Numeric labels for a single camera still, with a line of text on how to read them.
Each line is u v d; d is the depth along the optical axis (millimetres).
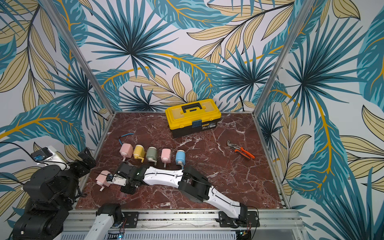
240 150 987
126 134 1063
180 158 878
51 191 363
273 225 735
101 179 783
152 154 882
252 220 732
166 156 892
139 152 897
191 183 590
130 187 727
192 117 950
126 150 902
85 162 500
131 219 731
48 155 426
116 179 704
